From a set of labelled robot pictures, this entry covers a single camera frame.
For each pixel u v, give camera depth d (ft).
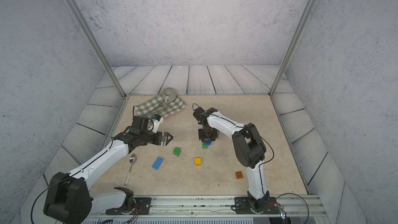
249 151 1.68
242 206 2.38
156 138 2.43
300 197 2.48
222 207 2.43
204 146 3.01
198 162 2.77
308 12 2.59
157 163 2.79
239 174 2.69
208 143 2.92
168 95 3.66
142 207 2.39
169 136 2.54
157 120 2.49
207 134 2.57
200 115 2.28
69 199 1.31
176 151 2.91
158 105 3.73
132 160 2.84
